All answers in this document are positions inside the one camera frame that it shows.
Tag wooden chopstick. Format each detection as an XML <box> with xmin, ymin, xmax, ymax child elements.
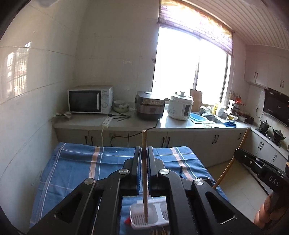
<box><xmin>141</xmin><ymin>130</ymin><xmax>148</xmax><ymax>224</ymax></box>
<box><xmin>213</xmin><ymin>128</ymin><xmax>250</xmax><ymax>189</ymax></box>

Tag person's right hand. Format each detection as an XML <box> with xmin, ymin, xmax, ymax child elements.
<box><xmin>254</xmin><ymin>194</ymin><xmax>288</xmax><ymax>229</ymax></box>

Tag small red object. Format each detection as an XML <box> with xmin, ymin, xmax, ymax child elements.
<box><xmin>124</xmin><ymin>217</ymin><xmax>131</xmax><ymax>226</ymax></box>

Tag white two-compartment utensil holder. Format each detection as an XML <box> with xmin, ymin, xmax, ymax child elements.
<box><xmin>129</xmin><ymin>197</ymin><xmax>169</xmax><ymax>230</ymax></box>

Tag black wok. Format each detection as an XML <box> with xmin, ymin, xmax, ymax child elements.
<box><xmin>272</xmin><ymin>127</ymin><xmax>286</xmax><ymax>142</ymax></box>

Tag blue plaid tablecloth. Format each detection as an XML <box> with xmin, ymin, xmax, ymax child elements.
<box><xmin>30</xmin><ymin>142</ymin><xmax>215</xmax><ymax>227</ymax></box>

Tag black cooking pot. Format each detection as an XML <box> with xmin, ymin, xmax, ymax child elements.
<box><xmin>259</xmin><ymin>120</ymin><xmax>271</xmax><ymax>132</ymax></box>

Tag white lower counter cabinets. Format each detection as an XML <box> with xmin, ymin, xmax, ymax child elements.
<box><xmin>55</xmin><ymin>128</ymin><xmax>287</xmax><ymax>169</ymax></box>

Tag blue cloth on counter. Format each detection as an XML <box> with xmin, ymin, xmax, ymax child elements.
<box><xmin>223</xmin><ymin>121</ymin><xmax>237</xmax><ymax>128</ymax></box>

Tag black range hood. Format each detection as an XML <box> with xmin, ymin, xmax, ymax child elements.
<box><xmin>263</xmin><ymin>88</ymin><xmax>289</xmax><ymax>126</ymax></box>

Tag white power strip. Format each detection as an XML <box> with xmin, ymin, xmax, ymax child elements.
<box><xmin>101</xmin><ymin>117</ymin><xmax>114</xmax><ymax>128</ymax></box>

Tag stainless steel sink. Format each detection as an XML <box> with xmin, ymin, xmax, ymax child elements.
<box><xmin>202</xmin><ymin>115</ymin><xmax>223</xmax><ymax>124</ymax></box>

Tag blue tray by sink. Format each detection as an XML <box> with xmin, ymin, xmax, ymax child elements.
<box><xmin>189</xmin><ymin>113</ymin><xmax>208</xmax><ymax>124</ymax></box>

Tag white pressure cooker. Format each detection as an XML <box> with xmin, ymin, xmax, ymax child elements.
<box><xmin>167</xmin><ymin>91</ymin><xmax>193</xmax><ymax>120</ymax></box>

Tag bowl of eggs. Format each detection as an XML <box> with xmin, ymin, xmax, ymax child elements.
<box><xmin>112</xmin><ymin>100</ymin><xmax>129</xmax><ymax>113</ymax></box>

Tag black rice cooker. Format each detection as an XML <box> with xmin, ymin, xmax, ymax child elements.
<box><xmin>135</xmin><ymin>91</ymin><xmax>166</xmax><ymax>121</ymax></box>

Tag white microwave oven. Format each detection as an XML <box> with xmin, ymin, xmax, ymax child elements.
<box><xmin>68</xmin><ymin>86</ymin><xmax>113</xmax><ymax>114</ymax></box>

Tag wooden cutting board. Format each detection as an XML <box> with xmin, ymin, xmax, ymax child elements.
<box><xmin>190</xmin><ymin>89</ymin><xmax>202</xmax><ymax>112</ymax></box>

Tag white upper cabinets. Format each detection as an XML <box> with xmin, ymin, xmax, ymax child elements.
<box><xmin>244</xmin><ymin>44</ymin><xmax>288</xmax><ymax>95</ymax></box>

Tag bamboo window blind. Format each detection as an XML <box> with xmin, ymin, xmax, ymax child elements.
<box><xmin>158</xmin><ymin>1</ymin><xmax>233</xmax><ymax>55</ymax></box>

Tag black power cable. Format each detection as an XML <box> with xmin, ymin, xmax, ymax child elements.
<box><xmin>110</xmin><ymin>117</ymin><xmax>161</xmax><ymax>148</ymax></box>

